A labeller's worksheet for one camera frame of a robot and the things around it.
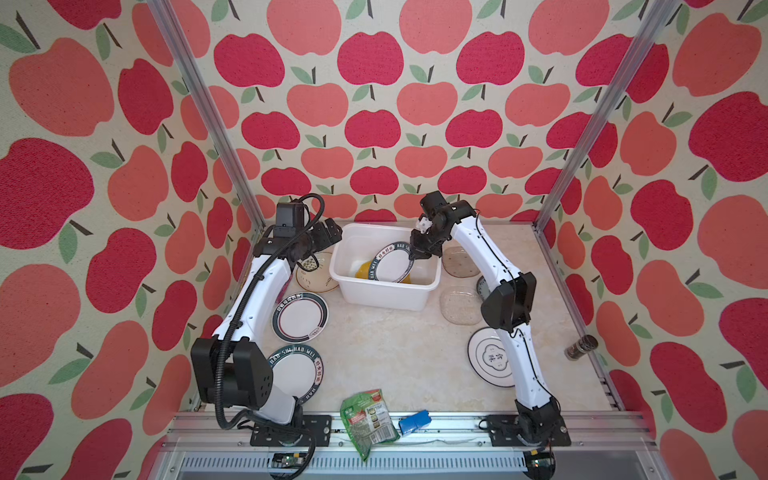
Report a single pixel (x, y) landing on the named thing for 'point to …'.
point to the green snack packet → (367, 421)
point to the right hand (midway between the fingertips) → (410, 260)
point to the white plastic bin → (358, 243)
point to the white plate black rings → (489, 359)
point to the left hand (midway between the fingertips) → (334, 237)
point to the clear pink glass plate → (460, 306)
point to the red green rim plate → (299, 317)
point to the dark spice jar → (584, 345)
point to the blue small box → (412, 422)
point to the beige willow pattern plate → (318, 280)
